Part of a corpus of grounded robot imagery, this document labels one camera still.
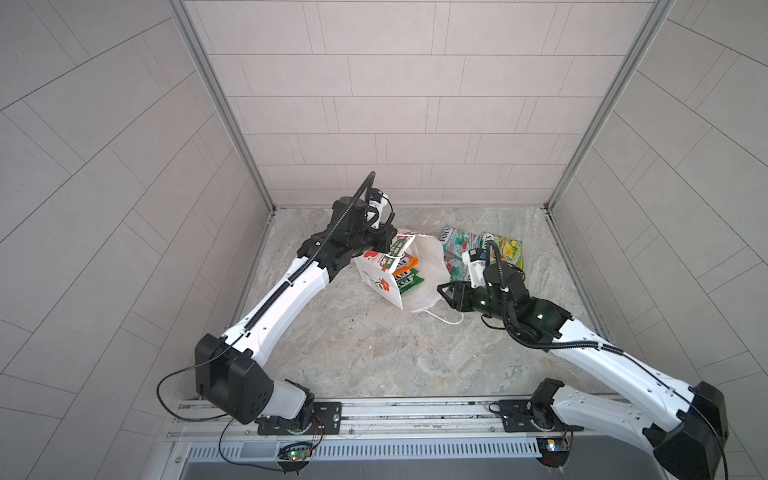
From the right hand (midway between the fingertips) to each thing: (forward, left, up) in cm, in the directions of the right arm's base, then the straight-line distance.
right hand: (440, 291), depth 73 cm
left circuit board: (-29, +35, -15) cm, 48 cm away
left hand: (+14, +8, +10) cm, 19 cm away
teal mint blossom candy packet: (+27, -11, -15) cm, 33 cm away
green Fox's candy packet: (+11, +7, -12) cm, 18 cm away
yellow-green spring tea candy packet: (+23, -30, -17) cm, 41 cm away
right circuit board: (-31, -23, -21) cm, 44 cm away
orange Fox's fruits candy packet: (+14, +8, -9) cm, 18 cm away
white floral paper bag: (+9, +16, -2) cm, 18 cm away
